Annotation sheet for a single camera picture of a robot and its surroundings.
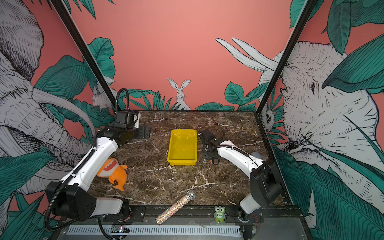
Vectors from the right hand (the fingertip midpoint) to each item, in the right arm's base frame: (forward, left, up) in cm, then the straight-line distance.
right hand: (207, 153), depth 86 cm
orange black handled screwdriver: (-1, -3, -10) cm, 10 cm away
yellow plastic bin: (+9, +15, -9) cm, 20 cm away
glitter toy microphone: (-27, +17, -6) cm, 33 cm away
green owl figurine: (-30, -6, -7) cm, 31 cm away
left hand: (+8, +36, +14) cm, 40 cm away
